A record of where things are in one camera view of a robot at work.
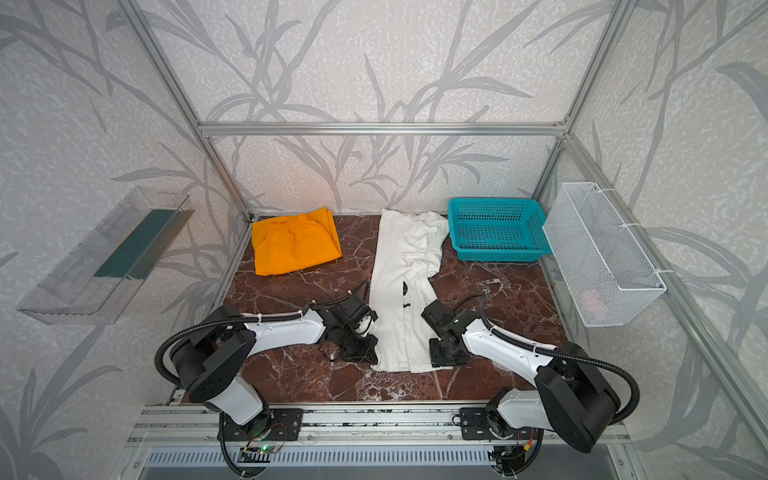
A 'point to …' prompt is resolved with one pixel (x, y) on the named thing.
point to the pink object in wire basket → (594, 303)
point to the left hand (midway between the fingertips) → (379, 358)
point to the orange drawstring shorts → (287, 243)
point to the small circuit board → (266, 449)
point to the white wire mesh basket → (604, 274)
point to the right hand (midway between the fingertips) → (439, 350)
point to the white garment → (408, 251)
